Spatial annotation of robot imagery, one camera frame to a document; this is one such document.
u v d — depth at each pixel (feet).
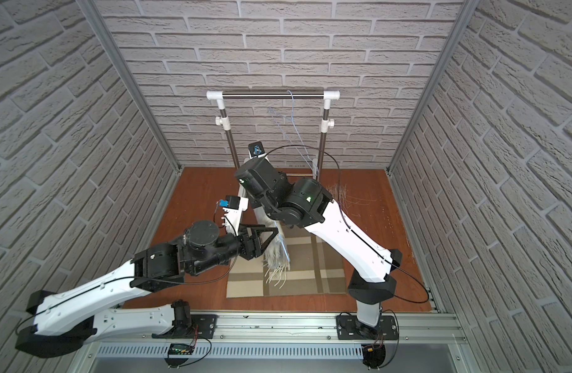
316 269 2.81
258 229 1.64
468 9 2.27
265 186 1.28
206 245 1.30
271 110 3.20
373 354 2.27
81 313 1.32
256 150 1.54
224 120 2.60
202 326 2.44
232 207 1.64
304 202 1.21
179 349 2.37
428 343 2.43
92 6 2.28
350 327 2.43
